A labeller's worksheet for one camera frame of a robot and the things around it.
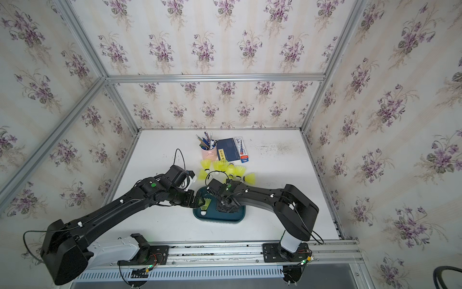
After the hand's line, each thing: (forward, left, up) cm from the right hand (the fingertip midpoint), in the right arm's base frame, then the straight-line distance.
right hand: (225, 209), depth 84 cm
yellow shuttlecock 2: (+18, -13, -2) cm, 22 cm away
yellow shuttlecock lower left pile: (+18, +13, +1) cm, 23 cm away
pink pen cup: (+28, +9, +6) cm, 30 cm away
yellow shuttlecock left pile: (+24, +12, +2) cm, 27 cm away
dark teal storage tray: (-2, +5, -2) cm, 6 cm away
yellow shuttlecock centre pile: (+21, -5, -1) cm, 21 cm away
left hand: (-1, +10, +10) cm, 14 cm away
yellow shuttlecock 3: (+24, +4, +1) cm, 24 cm away
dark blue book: (+37, 0, -1) cm, 37 cm away
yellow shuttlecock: (0, +10, +1) cm, 10 cm away
